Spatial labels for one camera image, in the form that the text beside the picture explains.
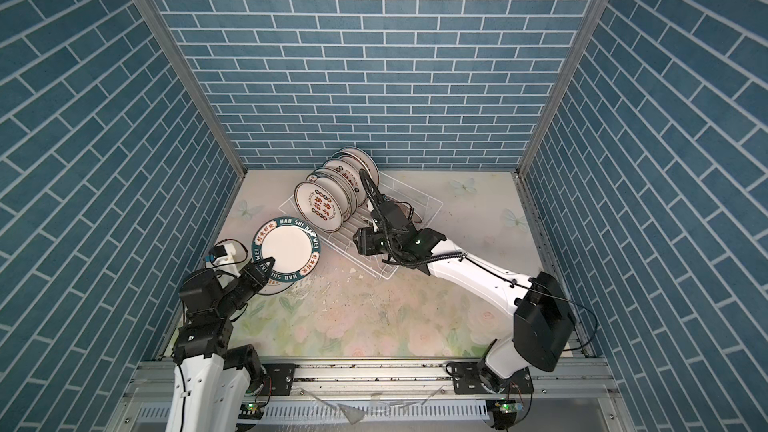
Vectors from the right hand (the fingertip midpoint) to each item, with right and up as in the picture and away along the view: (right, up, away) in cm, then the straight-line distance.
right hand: (357, 234), depth 79 cm
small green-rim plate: (-19, -3, +3) cm, 19 cm away
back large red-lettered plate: (-2, +23, +20) cm, 31 cm away
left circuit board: (-25, -43, -7) cm, 50 cm away
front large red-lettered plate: (-16, +6, +19) cm, 26 cm away
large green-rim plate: (-7, +10, +17) cm, 21 cm away
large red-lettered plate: (-4, +18, +22) cm, 28 cm away
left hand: (-21, -6, -2) cm, 22 cm away
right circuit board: (+37, -43, -7) cm, 57 cm away
